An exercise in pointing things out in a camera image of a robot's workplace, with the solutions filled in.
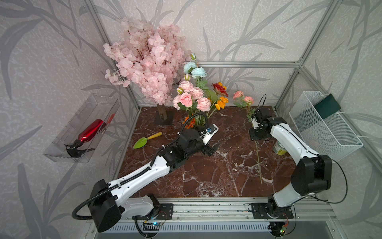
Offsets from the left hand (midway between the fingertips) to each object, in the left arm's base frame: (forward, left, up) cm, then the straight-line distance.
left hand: (214, 136), depth 71 cm
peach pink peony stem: (+29, -23, -4) cm, 37 cm away
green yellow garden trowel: (+12, +46, -27) cm, 54 cm away
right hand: (+10, -26, -13) cm, 30 cm away
